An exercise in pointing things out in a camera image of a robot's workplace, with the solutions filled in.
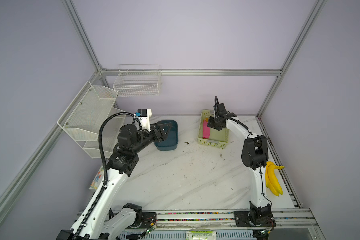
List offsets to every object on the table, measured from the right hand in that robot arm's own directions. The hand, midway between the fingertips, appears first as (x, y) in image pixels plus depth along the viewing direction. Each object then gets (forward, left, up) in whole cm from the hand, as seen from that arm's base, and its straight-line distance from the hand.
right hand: (209, 122), depth 102 cm
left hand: (-27, +24, +27) cm, 45 cm away
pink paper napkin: (+1, +1, -9) cm, 9 cm away
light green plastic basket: (-10, -6, -7) cm, 13 cm away
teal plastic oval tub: (-14, +27, -5) cm, 30 cm away
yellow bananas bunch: (-37, -32, -6) cm, 50 cm away
